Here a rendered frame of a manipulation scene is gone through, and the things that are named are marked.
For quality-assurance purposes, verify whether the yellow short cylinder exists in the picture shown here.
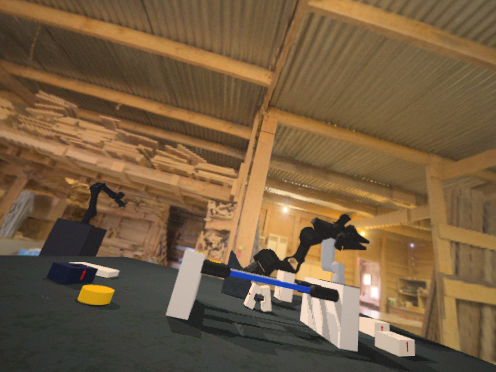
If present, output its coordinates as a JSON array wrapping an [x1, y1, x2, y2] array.
[[78, 285, 114, 305]]

